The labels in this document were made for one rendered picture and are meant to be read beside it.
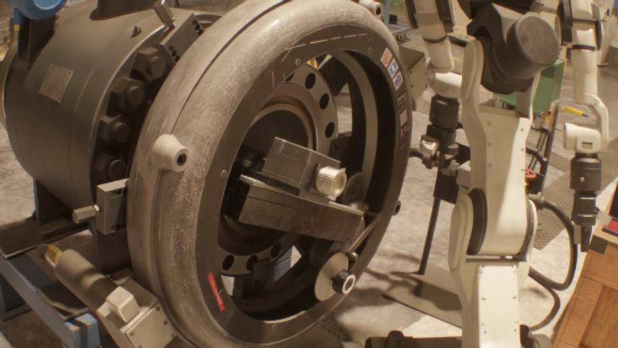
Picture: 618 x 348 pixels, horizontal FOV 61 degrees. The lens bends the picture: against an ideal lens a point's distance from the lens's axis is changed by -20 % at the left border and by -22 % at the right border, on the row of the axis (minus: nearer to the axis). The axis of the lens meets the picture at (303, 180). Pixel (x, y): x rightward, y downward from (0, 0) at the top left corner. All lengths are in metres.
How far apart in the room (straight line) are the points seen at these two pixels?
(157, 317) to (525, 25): 0.86
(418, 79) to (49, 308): 1.04
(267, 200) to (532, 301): 1.35
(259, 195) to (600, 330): 1.14
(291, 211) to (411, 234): 1.41
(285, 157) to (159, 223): 0.23
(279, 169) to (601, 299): 1.06
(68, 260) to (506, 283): 0.90
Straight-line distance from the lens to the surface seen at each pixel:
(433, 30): 1.59
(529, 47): 1.18
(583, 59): 1.40
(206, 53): 0.96
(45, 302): 1.46
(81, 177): 1.30
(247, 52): 0.96
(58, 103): 1.38
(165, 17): 0.98
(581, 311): 1.75
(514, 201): 1.31
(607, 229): 1.69
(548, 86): 4.38
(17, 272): 1.60
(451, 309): 2.03
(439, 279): 2.18
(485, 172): 1.31
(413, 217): 2.62
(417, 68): 1.48
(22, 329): 1.80
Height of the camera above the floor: 1.07
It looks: 22 degrees down
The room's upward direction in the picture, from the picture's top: 6 degrees clockwise
